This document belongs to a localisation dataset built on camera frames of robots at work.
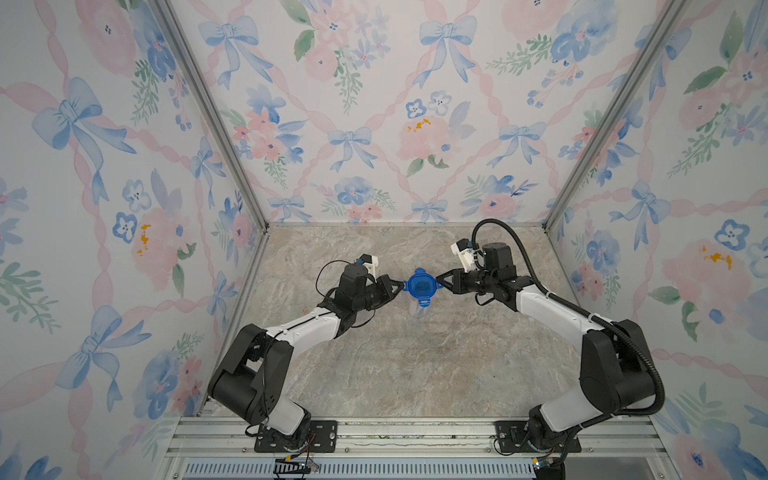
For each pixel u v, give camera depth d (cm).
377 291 77
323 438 74
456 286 77
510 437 74
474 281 75
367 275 70
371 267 80
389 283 77
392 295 77
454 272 80
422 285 87
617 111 86
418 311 93
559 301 56
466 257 80
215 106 86
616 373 44
